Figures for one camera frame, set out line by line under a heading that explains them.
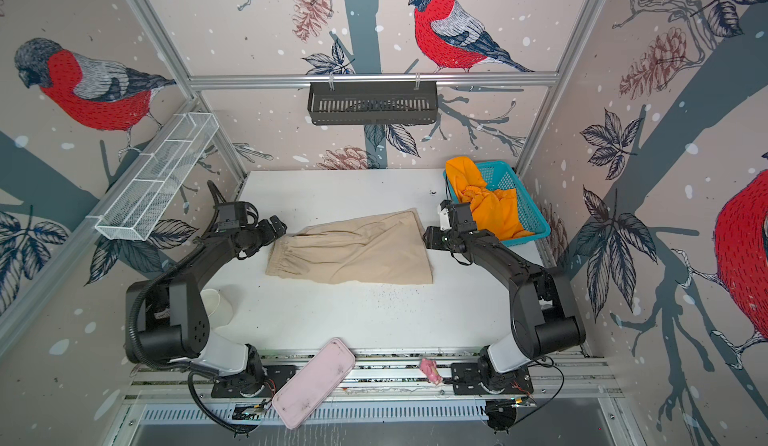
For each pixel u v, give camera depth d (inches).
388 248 37.8
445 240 31.2
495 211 39.1
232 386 26.4
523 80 36.4
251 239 30.9
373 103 41.3
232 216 28.5
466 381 28.6
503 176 43.6
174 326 17.5
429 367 28.6
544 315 17.5
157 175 31.0
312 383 28.1
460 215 28.6
